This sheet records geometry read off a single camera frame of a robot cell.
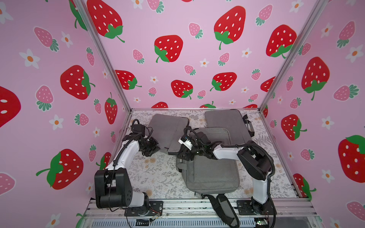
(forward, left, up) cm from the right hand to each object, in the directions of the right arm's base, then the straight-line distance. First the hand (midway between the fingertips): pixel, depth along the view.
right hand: (177, 157), depth 85 cm
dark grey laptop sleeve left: (+19, +10, 0) cm, 22 cm away
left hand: (+5, +10, +3) cm, 12 cm away
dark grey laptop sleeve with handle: (+30, -45, -6) cm, 54 cm away
